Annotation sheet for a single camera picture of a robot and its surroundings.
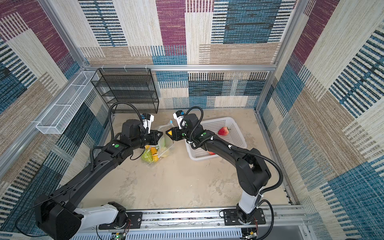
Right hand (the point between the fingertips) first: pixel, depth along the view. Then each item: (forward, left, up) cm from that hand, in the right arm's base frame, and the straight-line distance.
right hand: (170, 133), depth 82 cm
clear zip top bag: (-2, +4, -9) cm, 10 cm away
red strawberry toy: (-4, -24, -17) cm, 29 cm away
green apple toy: (-5, +16, -16) cm, 23 cm away
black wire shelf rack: (+42, +34, -3) cm, 54 cm away
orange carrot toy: (-2, +12, -15) cm, 19 cm away
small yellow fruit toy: (-5, +11, -16) cm, 20 cm away
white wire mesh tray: (0, +51, +14) cm, 53 cm away
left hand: (-3, +2, +6) cm, 7 cm away
